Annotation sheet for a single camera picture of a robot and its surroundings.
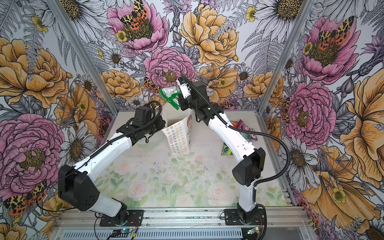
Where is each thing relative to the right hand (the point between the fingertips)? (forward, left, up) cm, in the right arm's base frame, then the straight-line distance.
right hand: (181, 98), depth 77 cm
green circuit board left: (-51, +31, -39) cm, 71 cm away
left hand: (-6, +10, -14) cm, 18 cm away
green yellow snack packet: (-10, -26, -35) cm, 45 cm away
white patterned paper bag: (-8, +2, -13) cm, 16 cm away
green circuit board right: (-52, -32, -38) cm, 72 cm away
